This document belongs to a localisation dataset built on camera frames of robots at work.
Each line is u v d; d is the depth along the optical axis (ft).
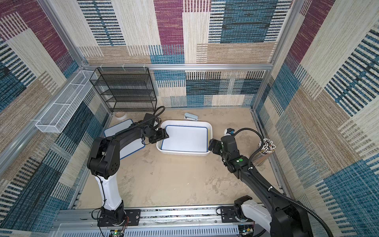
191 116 3.66
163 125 3.37
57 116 2.30
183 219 2.40
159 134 2.92
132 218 2.40
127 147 2.09
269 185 1.52
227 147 2.04
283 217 1.29
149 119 2.40
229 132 2.39
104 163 1.72
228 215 2.40
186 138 3.43
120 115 3.79
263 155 2.57
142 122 2.49
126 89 3.59
